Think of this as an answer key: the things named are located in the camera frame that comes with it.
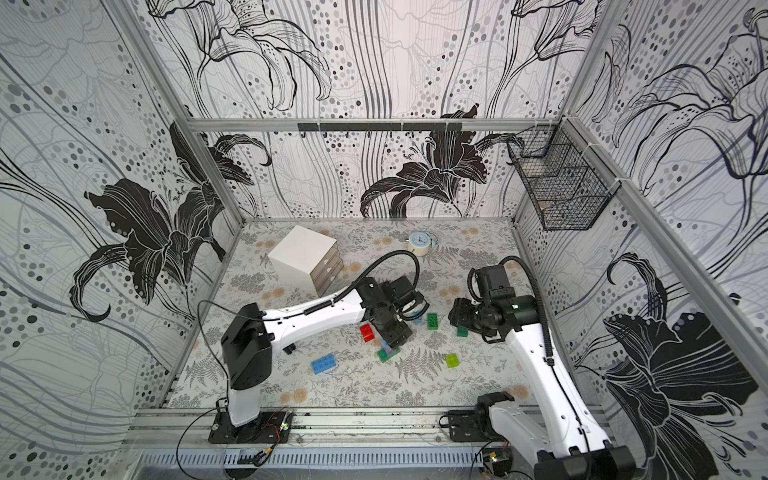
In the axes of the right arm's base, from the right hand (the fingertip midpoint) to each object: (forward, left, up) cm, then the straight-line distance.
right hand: (462, 314), depth 77 cm
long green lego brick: (-7, +21, -11) cm, 25 cm away
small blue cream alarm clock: (+34, +9, -11) cm, 36 cm away
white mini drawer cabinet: (+18, +45, 0) cm, 49 cm away
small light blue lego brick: (-9, +20, +2) cm, 22 cm away
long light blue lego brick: (-9, +38, -12) cm, 41 cm away
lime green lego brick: (-8, +2, -13) cm, 15 cm away
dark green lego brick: (0, -2, -12) cm, 12 cm away
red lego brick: (+1, +26, -13) cm, 30 cm away
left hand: (-3, +18, -7) cm, 20 cm away
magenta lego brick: (-7, +19, -8) cm, 22 cm away
